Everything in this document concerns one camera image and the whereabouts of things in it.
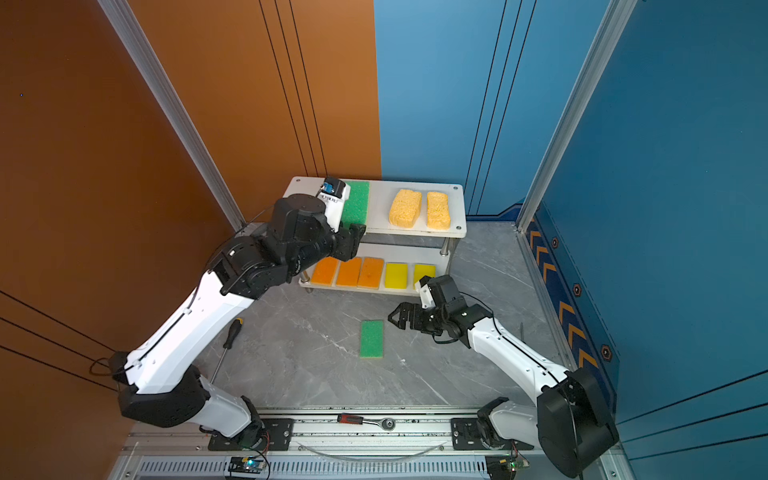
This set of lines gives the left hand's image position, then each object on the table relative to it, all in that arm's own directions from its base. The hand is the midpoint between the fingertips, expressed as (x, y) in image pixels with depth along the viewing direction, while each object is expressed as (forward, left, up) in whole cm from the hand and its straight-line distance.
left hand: (354, 221), depth 62 cm
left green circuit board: (-38, +28, -45) cm, 65 cm away
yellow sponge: (+12, -9, -36) cm, 39 cm away
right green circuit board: (-38, -35, -43) cm, 67 cm away
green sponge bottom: (-8, -2, -41) cm, 42 cm away
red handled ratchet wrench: (-30, -7, -40) cm, 51 cm away
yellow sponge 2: (+13, -17, -35) cm, 41 cm away
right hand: (-7, -10, -31) cm, 33 cm away
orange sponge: (+12, -1, -35) cm, 37 cm away
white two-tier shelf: (+6, -12, -8) cm, 16 cm away
